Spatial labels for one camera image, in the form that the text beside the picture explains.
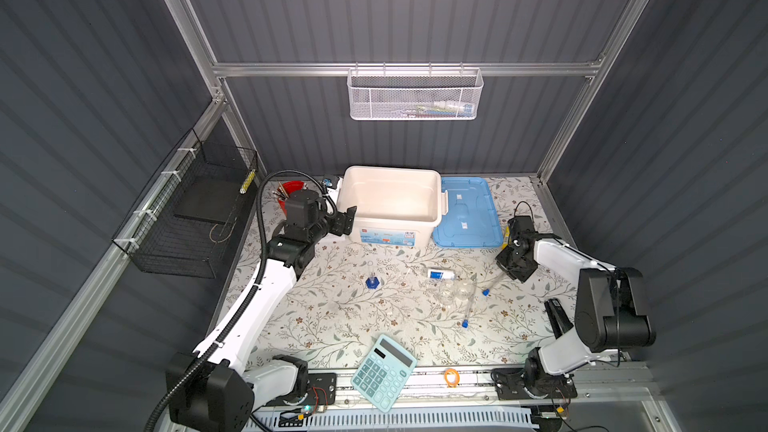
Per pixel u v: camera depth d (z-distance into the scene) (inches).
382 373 29.4
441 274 35.9
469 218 42.7
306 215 23.1
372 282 36.0
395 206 42.7
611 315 18.0
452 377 30.1
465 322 33.3
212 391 15.1
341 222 27.2
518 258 30.6
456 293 35.2
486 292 34.9
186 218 28.6
